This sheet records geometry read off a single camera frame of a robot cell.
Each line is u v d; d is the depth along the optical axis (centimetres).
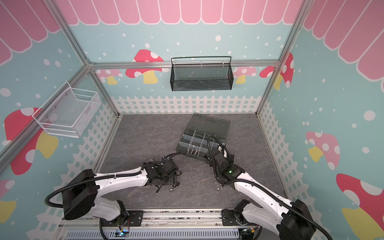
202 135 105
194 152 97
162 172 65
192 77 100
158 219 76
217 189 83
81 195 42
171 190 83
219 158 59
